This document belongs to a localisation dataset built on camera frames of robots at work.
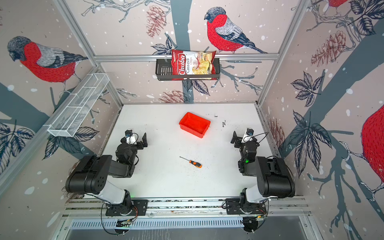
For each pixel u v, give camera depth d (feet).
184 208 2.44
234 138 3.01
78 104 2.56
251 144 2.31
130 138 2.52
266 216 2.32
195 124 3.50
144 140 2.79
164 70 3.11
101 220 2.29
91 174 1.54
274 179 1.46
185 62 2.88
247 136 2.50
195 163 2.87
